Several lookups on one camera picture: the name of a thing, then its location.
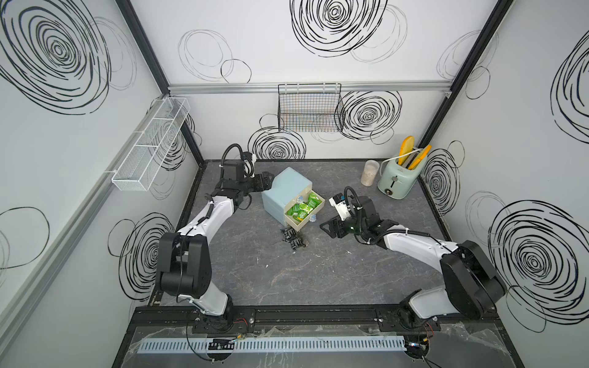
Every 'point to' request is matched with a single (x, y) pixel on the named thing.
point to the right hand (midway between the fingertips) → (326, 224)
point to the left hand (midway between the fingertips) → (264, 176)
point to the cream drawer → (296, 225)
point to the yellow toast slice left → (406, 146)
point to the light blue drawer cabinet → (286, 186)
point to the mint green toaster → (396, 181)
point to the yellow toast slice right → (419, 157)
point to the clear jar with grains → (370, 169)
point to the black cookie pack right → (296, 242)
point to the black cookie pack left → (289, 233)
